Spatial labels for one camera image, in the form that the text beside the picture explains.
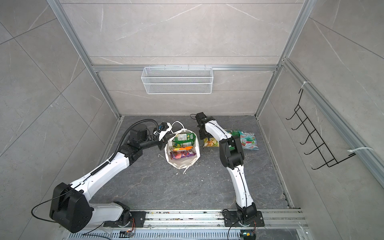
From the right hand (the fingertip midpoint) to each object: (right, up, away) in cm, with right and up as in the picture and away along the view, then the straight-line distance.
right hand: (209, 134), depth 105 cm
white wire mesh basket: (-23, +37, -4) cm, 44 cm away
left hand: (-22, +3, -28) cm, 36 cm away
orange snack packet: (-15, -8, -17) cm, 24 cm away
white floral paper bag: (-16, -16, -21) cm, 31 cm away
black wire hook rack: (+44, +3, -37) cm, 57 cm away
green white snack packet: (-17, -3, -12) cm, 21 cm away
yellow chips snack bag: (+1, -5, -7) cm, 9 cm away
